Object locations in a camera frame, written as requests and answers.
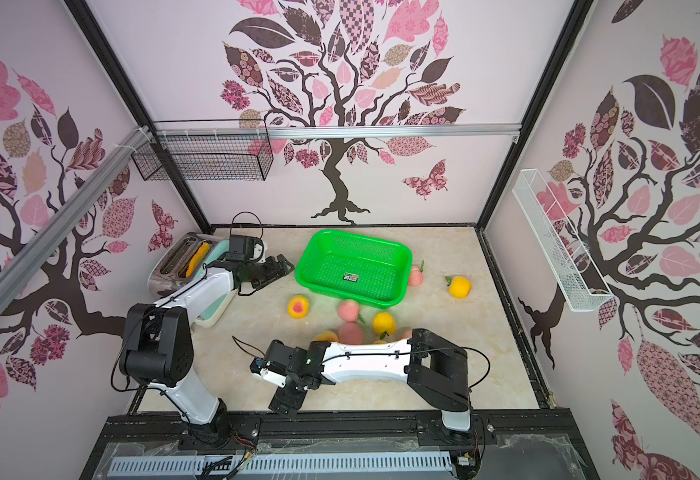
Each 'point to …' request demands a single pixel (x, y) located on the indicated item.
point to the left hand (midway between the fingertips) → (283, 276)
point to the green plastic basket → (368, 271)
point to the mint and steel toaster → (190, 255)
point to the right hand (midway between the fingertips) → (288, 394)
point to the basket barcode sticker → (351, 277)
